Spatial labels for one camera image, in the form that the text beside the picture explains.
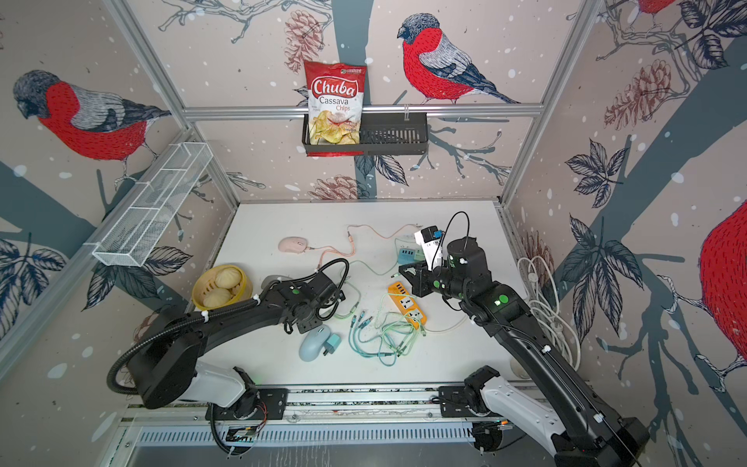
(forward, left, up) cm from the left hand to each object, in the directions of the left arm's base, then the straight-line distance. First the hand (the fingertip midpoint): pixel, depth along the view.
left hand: (312, 306), depth 87 cm
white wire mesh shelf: (+7, +41, +26) cm, 49 cm away
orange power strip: (+2, -29, -2) cm, 30 cm away
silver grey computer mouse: (+13, +16, -5) cm, 21 cm away
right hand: (0, -26, +23) cm, 35 cm away
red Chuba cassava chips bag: (+39, -7, +28) cm, 48 cm away
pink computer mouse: (+24, +11, -2) cm, 27 cm away
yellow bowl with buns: (+6, +30, +1) cm, 31 cm away
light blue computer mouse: (-10, -1, -2) cm, 11 cm away
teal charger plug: (-11, -7, -1) cm, 13 cm away
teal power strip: (+20, -30, -2) cm, 36 cm away
